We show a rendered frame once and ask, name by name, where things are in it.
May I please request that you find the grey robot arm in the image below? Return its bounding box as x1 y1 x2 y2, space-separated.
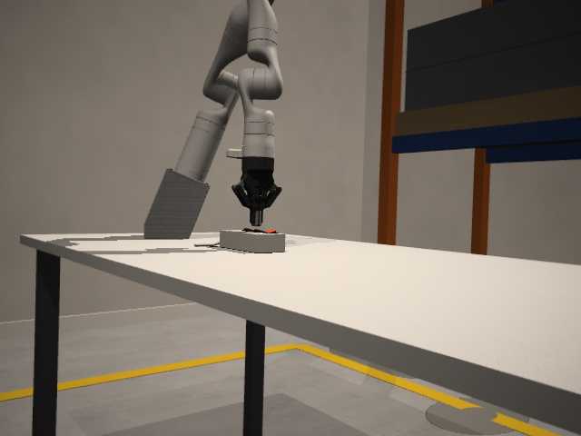
174 0 283 183

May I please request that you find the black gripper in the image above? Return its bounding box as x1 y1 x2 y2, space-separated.
231 156 281 226

